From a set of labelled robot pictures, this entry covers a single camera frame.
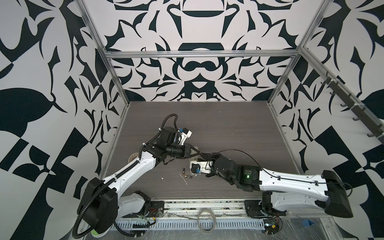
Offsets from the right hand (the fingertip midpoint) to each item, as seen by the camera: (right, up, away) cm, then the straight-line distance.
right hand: (201, 153), depth 71 cm
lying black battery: (-6, -16, +13) cm, 21 cm away
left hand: (0, 0, +4) cm, 4 cm away
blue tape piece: (+49, -33, 0) cm, 59 cm away
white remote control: (+1, 0, -4) cm, 4 cm away
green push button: (-47, -35, -4) cm, 59 cm away
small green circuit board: (+33, -34, 0) cm, 47 cm away
